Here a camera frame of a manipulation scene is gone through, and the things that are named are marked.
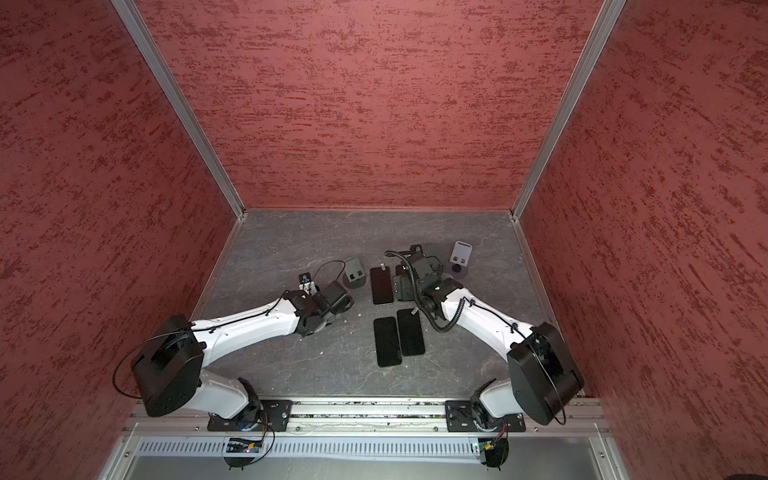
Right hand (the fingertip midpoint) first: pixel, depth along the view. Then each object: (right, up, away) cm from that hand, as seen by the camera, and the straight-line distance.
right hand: (410, 286), depth 88 cm
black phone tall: (-9, -2, +13) cm, 16 cm away
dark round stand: (-18, +3, +8) cm, 20 cm away
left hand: (-28, -9, -2) cm, 29 cm away
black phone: (0, -15, -1) cm, 15 cm away
